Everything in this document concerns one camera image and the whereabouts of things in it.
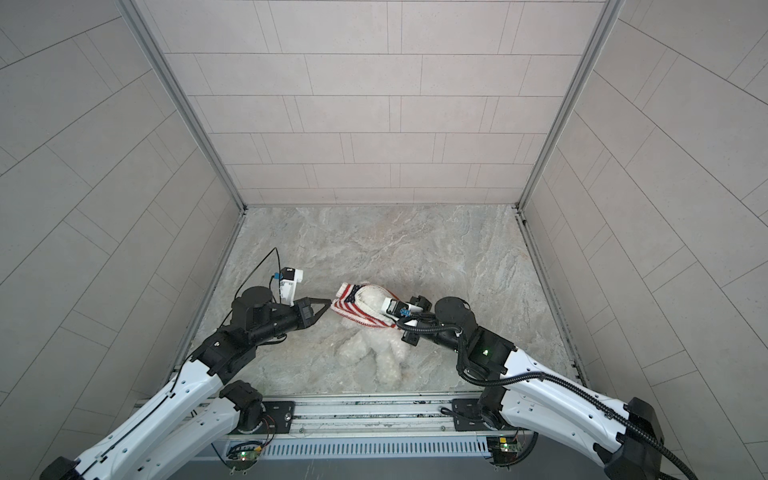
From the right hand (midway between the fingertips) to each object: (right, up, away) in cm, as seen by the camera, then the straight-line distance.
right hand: (386, 309), depth 67 cm
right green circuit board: (+27, -33, +1) cm, 42 cm away
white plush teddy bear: (0, -9, +3) cm, 10 cm away
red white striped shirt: (-5, +2, -2) cm, 6 cm away
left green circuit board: (-32, -32, -2) cm, 45 cm away
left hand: (-12, 0, +4) cm, 13 cm away
